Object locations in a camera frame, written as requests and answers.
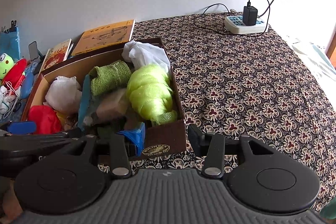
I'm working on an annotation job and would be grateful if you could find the pink plush toy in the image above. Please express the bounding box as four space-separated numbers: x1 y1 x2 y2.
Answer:
96 88 129 122

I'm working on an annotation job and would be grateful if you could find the yellow-green mesh bath sponge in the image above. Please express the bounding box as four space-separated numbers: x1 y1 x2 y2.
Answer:
126 64 178 126

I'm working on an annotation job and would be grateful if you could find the green knitted cloth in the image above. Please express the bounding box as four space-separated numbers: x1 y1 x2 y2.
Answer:
89 60 131 96

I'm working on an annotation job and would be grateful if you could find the white plastic bag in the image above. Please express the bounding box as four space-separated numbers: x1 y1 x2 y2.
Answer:
122 40 171 74

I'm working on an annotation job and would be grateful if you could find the red cloth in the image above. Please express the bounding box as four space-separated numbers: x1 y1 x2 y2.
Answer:
27 105 63 135

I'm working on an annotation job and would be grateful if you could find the brown cardboard box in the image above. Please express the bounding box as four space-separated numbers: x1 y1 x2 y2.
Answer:
21 43 186 160

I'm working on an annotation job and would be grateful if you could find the small white toy figure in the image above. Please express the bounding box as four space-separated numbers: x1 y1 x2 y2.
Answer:
1 85 21 120

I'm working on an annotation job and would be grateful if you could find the patterned floral tablecloth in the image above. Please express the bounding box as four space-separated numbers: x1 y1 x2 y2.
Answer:
133 14 335 211

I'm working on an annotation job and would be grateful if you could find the red plush toy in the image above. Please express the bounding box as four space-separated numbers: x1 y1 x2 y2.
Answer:
2 59 27 89

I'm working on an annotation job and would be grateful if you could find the white snoopy plush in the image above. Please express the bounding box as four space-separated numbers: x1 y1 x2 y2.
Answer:
45 76 82 115

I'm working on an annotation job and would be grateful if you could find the green frog plush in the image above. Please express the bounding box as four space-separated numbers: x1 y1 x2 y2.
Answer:
0 53 14 80

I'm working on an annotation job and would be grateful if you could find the phone on stand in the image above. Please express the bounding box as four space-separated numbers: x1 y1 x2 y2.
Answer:
28 41 45 61

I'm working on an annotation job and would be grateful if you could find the blue pouch with clips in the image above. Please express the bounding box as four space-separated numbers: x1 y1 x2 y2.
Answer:
0 20 21 62

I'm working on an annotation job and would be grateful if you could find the red cartoon picture book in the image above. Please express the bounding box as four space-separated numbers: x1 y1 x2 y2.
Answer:
39 39 73 73

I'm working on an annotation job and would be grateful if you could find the white power strip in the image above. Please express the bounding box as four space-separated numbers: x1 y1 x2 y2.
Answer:
224 15 268 35

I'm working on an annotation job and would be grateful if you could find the yellow book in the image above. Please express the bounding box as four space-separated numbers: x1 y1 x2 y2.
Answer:
71 19 135 56

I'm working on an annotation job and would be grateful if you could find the light patterned bedsheet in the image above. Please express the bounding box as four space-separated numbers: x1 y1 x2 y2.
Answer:
285 36 335 88

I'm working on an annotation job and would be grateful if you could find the black power adapter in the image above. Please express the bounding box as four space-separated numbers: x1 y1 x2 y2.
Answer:
243 1 258 26

